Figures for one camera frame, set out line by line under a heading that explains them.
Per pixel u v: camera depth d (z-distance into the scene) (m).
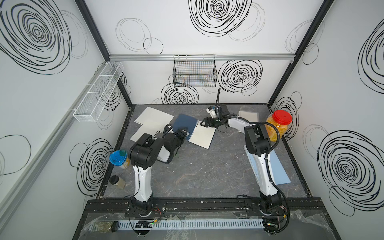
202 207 0.75
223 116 0.88
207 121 0.96
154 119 1.12
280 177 0.86
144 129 1.06
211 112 0.99
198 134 1.02
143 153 0.53
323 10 0.73
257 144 0.63
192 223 0.77
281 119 0.86
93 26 0.77
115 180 0.75
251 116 1.13
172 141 0.77
